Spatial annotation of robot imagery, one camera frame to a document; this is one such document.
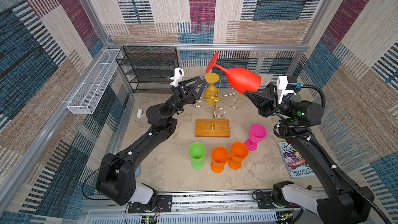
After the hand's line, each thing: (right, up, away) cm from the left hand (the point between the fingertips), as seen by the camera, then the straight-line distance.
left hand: (203, 83), depth 51 cm
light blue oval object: (-33, -42, +30) cm, 61 cm away
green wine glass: (-3, -31, +30) cm, 44 cm away
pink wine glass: (+30, -23, +37) cm, 53 cm away
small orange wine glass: (+8, -32, +25) cm, 42 cm away
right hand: (+14, -3, +2) cm, 14 cm away
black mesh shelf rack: (-36, +20, +58) cm, 71 cm away
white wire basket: (-67, 0, +43) cm, 79 cm away
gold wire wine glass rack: (+8, -21, +46) cm, 51 cm away
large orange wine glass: (+19, -30, +28) cm, 45 cm away
